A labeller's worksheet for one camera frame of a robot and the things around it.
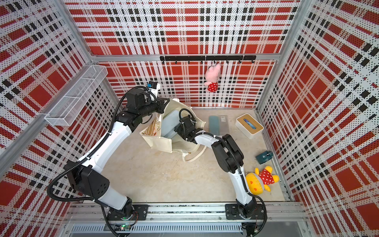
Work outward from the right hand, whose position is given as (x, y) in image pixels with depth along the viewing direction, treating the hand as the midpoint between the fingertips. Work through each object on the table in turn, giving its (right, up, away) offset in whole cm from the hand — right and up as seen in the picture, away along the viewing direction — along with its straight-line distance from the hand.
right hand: (177, 127), depth 98 cm
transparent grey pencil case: (+33, +2, +13) cm, 36 cm away
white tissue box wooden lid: (+50, +1, +7) cm, 51 cm away
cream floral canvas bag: (+10, -14, -14) cm, 22 cm away
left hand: (0, +16, -22) cm, 27 cm away
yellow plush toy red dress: (+45, -28, -21) cm, 57 cm away
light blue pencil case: (-5, +4, -3) cm, 7 cm away
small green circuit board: (-21, -46, -29) cm, 58 cm away
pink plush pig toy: (+23, +35, -4) cm, 42 cm away
